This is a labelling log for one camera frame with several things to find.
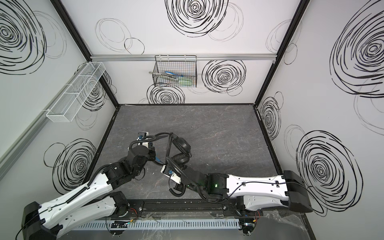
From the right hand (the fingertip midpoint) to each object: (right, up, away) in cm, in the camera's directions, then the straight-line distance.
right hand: (168, 172), depth 66 cm
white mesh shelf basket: (-52, +32, +8) cm, 61 cm away
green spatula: (+4, +46, +21) cm, 51 cm away
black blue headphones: (+6, +5, +5) cm, 9 cm away
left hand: (-9, +11, +11) cm, 18 cm away
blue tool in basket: (-3, +51, +24) cm, 57 cm away
